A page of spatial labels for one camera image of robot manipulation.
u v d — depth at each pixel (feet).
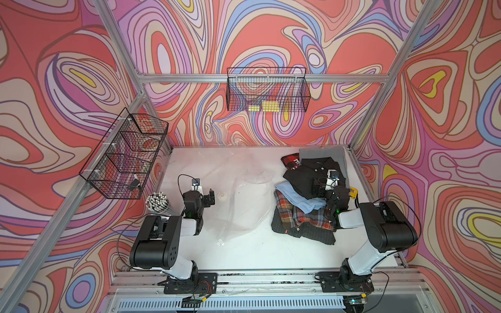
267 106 2.98
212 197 2.87
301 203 2.83
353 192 3.22
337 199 2.36
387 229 1.55
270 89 3.14
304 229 2.76
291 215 2.82
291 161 3.56
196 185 2.59
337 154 3.44
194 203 2.32
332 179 2.60
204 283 2.39
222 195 3.17
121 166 2.41
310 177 3.06
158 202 2.47
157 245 1.47
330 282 2.42
